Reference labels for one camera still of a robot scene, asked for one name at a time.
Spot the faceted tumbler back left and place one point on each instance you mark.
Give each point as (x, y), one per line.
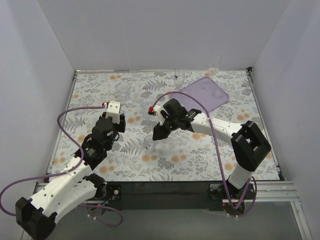
(123, 90)

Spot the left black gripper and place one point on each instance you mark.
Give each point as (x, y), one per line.
(122, 119)

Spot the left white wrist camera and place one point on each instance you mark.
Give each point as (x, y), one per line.
(113, 110)

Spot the lavender plastic tray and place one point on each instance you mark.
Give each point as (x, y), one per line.
(206, 98)

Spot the small glass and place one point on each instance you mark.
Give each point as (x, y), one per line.
(185, 100)
(149, 143)

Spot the champagne flute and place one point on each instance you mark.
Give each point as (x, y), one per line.
(179, 78)
(212, 70)

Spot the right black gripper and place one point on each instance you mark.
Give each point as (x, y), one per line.
(167, 124)

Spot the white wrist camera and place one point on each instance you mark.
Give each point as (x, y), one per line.
(159, 112)
(113, 110)

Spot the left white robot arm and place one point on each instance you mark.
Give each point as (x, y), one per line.
(77, 183)

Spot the faceted glass edge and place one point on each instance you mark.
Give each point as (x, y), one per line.
(220, 90)

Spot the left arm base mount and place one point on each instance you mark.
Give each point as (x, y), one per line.
(109, 193)

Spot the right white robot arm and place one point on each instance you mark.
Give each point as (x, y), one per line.
(249, 144)

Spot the floral table mat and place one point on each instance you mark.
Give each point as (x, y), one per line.
(183, 156)

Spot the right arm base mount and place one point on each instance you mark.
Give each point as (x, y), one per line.
(239, 202)

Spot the ribbed tumbler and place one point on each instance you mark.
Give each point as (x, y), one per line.
(146, 103)

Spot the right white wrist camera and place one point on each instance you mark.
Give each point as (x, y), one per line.
(159, 112)

